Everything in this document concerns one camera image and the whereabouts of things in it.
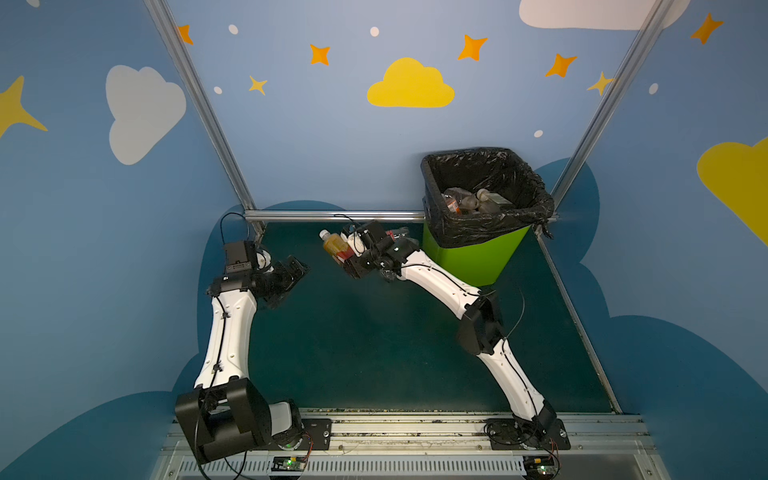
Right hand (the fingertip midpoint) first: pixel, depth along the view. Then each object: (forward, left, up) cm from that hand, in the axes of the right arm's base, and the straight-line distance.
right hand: (351, 258), depth 91 cm
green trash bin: (+4, -42, -4) cm, 42 cm away
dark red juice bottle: (+3, +5, +2) cm, 7 cm away
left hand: (-11, +12, +6) cm, 17 cm away
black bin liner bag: (+28, -45, +15) cm, 55 cm away
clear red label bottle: (+23, -11, -13) cm, 29 cm away
